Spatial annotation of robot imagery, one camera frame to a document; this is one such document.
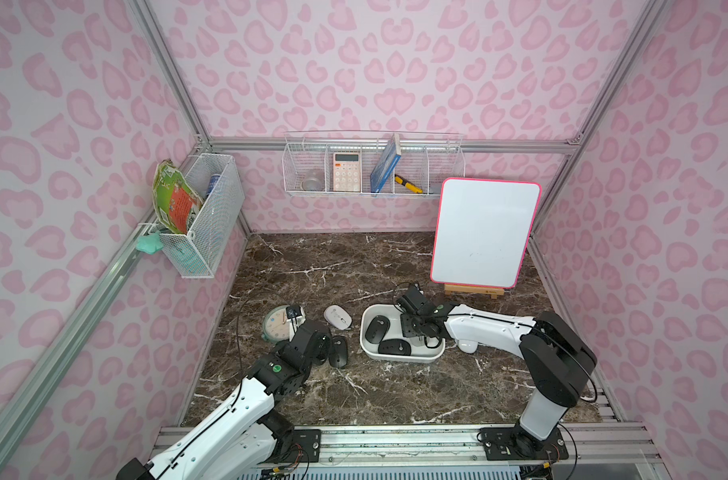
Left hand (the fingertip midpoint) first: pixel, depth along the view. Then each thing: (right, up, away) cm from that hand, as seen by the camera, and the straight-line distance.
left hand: (315, 332), depth 81 cm
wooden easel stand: (+42, +10, +18) cm, 46 cm away
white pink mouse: (+5, +2, +12) cm, 13 cm away
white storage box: (+30, -7, +5) cm, 31 cm away
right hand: (+27, 0, +10) cm, 29 cm away
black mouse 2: (+17, -1, +9) cm, 19 cm away
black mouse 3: (+22, -6, +5) cm, 23 cm away
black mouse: (+6, -8, +7) cm, 12 cm away
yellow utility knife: (+27, +44, +16) cm, 54 cm away
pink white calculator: (+7, +47, +13) cm, 50 cm away
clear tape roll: (-4, +44, +16) cm, 47 cm away
